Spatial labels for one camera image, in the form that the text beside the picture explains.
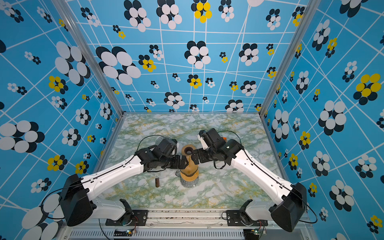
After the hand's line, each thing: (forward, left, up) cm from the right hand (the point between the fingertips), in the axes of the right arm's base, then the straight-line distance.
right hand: (200, 155), depth 76 cm
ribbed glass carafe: (-10, +7, -13) cm, 18 cm away
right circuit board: (-30, -27, -20) cm, 45 cm away
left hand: (-2, +9, -5) cm, 10 cm away
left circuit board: (-32, +34, -18) cm, 50 cm away
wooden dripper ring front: (-9, +5, -9) cm, 13 cm away
